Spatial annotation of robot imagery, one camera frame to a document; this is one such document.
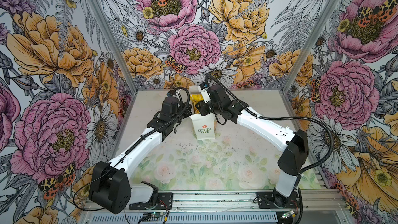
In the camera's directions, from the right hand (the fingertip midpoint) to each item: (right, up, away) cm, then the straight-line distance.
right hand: (200, 108), depth 80 cm
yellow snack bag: (-2, +5, -4) cm, 7 cm away
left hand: (-4, -1, +2) cm, 5 cm away
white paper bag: (+3, -9, +3) cm, 10 cm away
